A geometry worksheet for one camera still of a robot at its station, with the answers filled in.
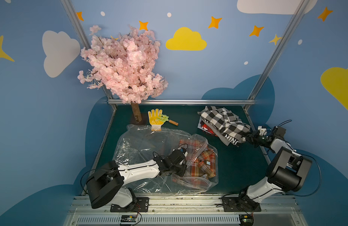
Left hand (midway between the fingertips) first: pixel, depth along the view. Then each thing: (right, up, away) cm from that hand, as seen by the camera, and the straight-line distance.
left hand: (186, 167), depth 83 cm
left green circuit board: (-31, -23, -11) cm, 40 cm away
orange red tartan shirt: (+10, +3, +6) cm, 12 cm away
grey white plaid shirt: (+26, +26, +8) cm, 38 cm away
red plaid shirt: (+15, +23, +16) cm, 32 cm away
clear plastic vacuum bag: (-32, +12, +11) cm, 36 cm away
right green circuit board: (+31, -25, -10) cm, 41 cm away
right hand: (+40, +19, +8) cm, 45 cm away
